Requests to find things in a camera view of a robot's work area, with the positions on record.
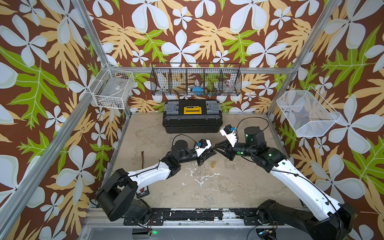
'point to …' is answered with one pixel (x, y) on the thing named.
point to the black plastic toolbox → (192, 116)
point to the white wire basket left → (112, 87)
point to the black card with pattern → (143, 192)
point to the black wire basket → (196, 79)
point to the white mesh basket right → (306, 113)
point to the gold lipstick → (213, 164)
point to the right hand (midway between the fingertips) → (214, 146)
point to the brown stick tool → (142, 153)
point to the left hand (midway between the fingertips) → (214, 148)
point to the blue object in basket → (198, 90)
